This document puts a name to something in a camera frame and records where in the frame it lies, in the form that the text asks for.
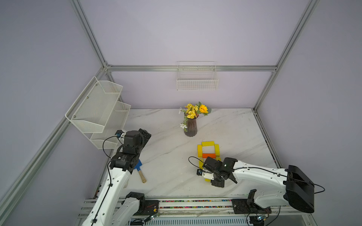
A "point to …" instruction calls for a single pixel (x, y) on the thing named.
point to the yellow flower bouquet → (192, 111)
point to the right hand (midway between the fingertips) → (217, 178)
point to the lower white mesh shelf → (108, 139)
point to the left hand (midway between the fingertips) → (143, 138)
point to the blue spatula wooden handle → (137, 166)
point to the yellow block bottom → (209, 143)
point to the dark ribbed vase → (192, 127)
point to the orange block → (206, 155)
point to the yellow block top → (217, 150)
